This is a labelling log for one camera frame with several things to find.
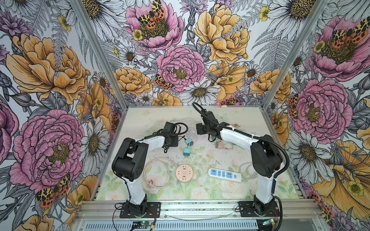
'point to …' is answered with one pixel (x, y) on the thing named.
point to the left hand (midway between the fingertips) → (173, 145)
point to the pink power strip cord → (168, 162)
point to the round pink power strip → (184, 173)
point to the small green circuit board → (135, 224)
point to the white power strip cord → (244, 177)
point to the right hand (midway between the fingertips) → (201, 129)
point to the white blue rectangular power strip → (225, 174)
